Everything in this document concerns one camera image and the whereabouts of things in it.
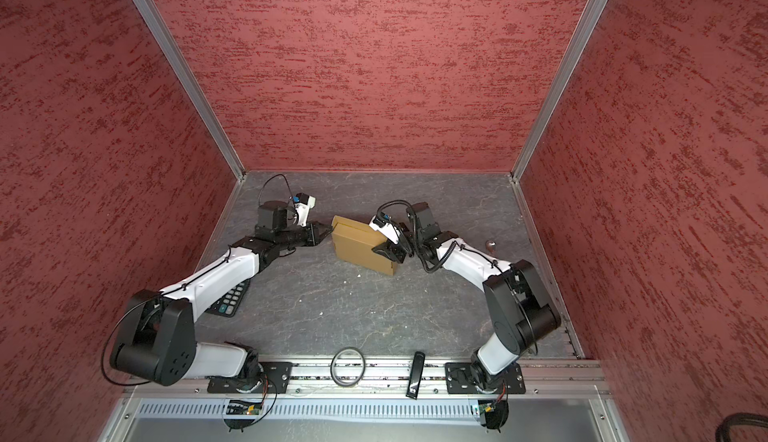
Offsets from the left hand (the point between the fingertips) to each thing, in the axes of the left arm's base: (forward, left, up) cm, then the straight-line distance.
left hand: (332, 234), depth 86 cm
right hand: (-3, -13, -3) cm, 14 cm away
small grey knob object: (+5, -52, -13) cm, 54 cm away
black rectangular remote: (-36, -24, -10) cm, 44 cm away
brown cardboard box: (-2, -6, -1) cm, 7 cm away
